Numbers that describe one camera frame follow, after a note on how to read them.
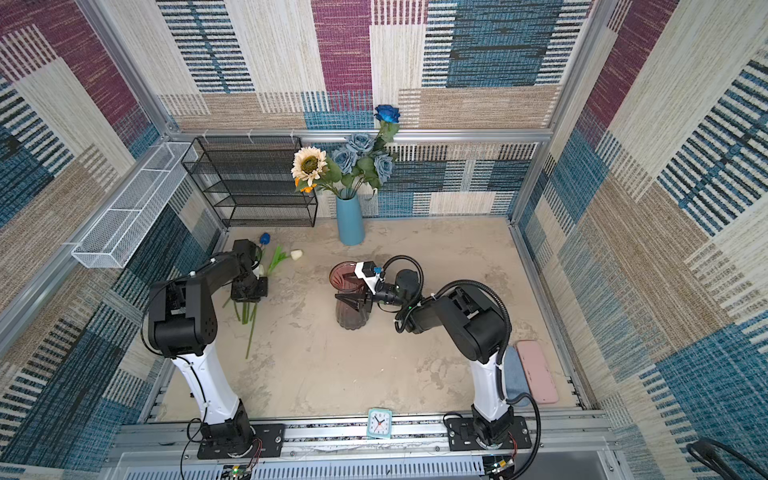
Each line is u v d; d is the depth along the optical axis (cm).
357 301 77
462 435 73
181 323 54
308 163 78
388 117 87
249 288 84
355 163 87
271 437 74
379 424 74
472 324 53
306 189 77
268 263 105
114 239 71
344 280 83
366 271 74
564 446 73
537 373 81
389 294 79
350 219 104
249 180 108
